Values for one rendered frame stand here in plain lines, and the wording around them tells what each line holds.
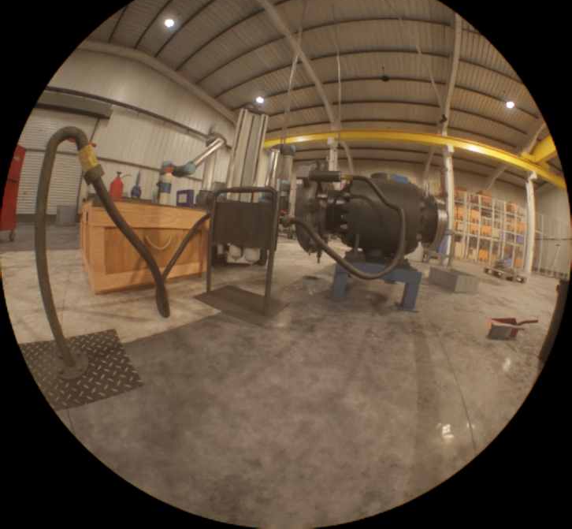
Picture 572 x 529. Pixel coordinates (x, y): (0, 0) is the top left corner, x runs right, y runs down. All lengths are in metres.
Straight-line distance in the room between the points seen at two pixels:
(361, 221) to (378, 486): 1.26
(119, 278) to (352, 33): 8.97
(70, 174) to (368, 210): 9.11
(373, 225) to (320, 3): 7.99
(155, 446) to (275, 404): 0.29
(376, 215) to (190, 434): 1.32
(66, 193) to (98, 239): 7.97
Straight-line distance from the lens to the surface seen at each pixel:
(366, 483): 0.44
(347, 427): 0.48
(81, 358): 0.67
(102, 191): 0.53
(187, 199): 1.24
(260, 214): 0.80
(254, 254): 0.84
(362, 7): 8.37
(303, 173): 1.20
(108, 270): 1.03
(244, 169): 2.06
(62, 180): 9.01
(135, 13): 10.56
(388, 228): 1.28
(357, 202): 1.27
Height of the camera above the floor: 0.40
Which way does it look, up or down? 4 degrees down
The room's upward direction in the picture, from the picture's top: 6 degrees clockwise
